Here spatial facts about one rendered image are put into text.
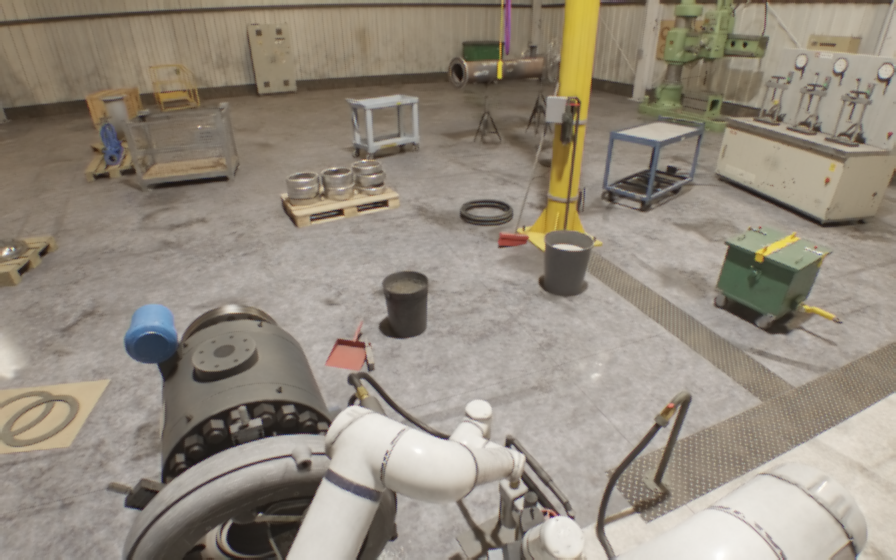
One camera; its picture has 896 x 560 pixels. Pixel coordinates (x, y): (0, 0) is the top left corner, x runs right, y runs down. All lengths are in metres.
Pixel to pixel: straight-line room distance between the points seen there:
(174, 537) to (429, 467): 0.70
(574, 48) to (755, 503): 3.84
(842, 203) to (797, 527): 5.90
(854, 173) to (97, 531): 6.80
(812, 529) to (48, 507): 2.86
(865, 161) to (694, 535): 5.97
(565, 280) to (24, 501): 3.47
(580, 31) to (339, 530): 3.85
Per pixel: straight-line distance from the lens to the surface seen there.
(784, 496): 0.61
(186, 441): 1.61
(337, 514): 0.92
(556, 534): 1.07
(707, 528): 0.55
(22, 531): 2.91
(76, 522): 2.78
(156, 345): 1.83
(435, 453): 0.87
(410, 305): 3.01
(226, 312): 2.16
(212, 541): 1.59
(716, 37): 11.48
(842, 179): 6.22
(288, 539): 1.42
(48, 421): 3.44
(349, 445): 0.92
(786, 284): 3.70
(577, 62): 4.17
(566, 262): 3.53
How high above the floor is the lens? 1.89
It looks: 30 degrees down
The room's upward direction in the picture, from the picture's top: 1 degrees counter-clockwise
